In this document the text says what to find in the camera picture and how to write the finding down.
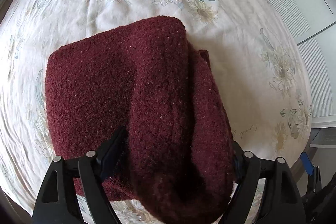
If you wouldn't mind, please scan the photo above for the dark red knit sweater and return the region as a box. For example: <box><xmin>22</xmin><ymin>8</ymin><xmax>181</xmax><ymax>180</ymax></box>
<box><xmin>45</xmin><ymin>16</ymin><xmax>235</xmax><ymax>223</ymax></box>

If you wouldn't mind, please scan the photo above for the white floral bed duvet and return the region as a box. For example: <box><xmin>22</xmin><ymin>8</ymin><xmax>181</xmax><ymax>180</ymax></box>
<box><xmin>1</xmin><ymin>0</ymin><xmax>311</xmax><ymax>213</ymax></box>

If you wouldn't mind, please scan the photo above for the white louvered wardrobe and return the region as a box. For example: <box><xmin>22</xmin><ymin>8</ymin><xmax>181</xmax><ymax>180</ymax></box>
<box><xmin>268</xmin><ymin>0</ymin><xmax>335</xmax><ymax>128</ymax></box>

